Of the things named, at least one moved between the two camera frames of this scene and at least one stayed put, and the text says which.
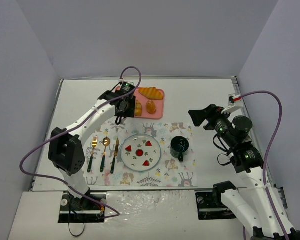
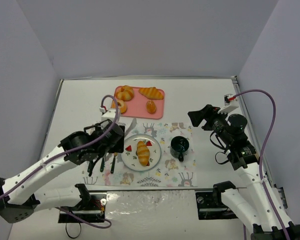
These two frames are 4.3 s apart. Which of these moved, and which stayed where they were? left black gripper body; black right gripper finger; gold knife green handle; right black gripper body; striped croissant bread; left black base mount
Moved: striped croissant bread; left black gripper body
Stayed: black right gripper finger; right black gripper body; left black base mount; gold knife green handle
